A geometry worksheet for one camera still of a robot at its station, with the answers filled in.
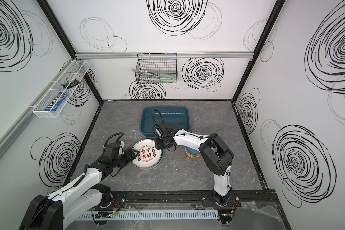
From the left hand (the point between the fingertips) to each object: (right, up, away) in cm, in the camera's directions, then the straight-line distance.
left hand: (138, 154), depth 86 cm
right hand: (+10, +4, +2) cm, 11 cm away
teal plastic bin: (+24, +22, +23) cm, 40 cm away
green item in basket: (+17, +47, +1) cm, 50 cm away
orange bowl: (+34, 0, -2) cm, 34 cm away
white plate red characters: (+7, -2, +1) cm, 7 cm away
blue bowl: (+33, +2, -1) cm, 33 cm away
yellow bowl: (+33, -1, -1) cm, 33 cm away
